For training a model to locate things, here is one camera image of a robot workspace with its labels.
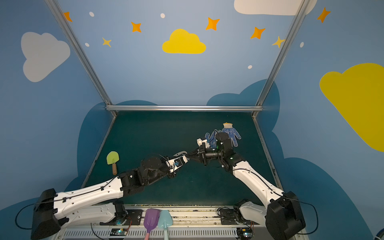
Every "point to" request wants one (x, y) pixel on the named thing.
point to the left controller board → (119, 231)
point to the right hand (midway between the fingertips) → (187, 155)
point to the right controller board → (244, 233)
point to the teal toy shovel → (165, 220)
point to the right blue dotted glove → (232, 132)
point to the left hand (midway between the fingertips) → (184, 157)
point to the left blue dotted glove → (211, 139)
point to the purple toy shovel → (151, 219)
